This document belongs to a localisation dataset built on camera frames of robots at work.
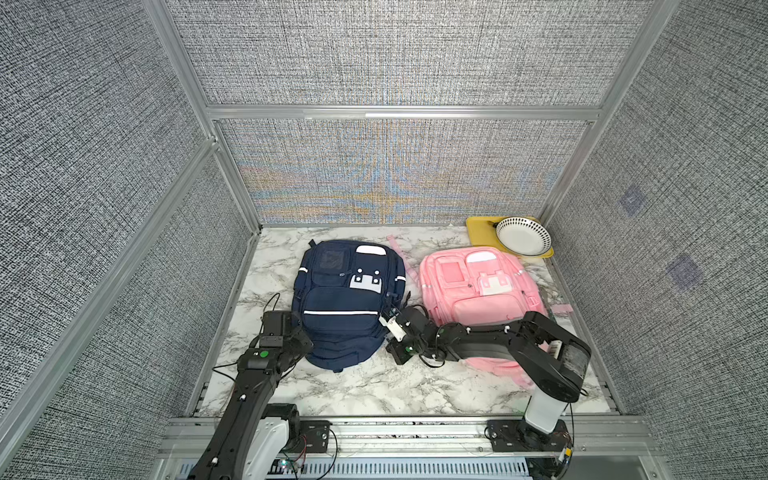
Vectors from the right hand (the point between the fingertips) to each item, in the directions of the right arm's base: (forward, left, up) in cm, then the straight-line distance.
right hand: (385, 341), depth 88 cm
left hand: (-1, +20, +6) cm, 21 cm away
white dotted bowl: (+42, -54, -1) cm, 68 cm away
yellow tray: (+48, -39, -5) cm, 62 cm away
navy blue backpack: (+18, +13, +1) cm, 22 cm away
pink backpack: (+17, -31, +4) cm, 35 cm away
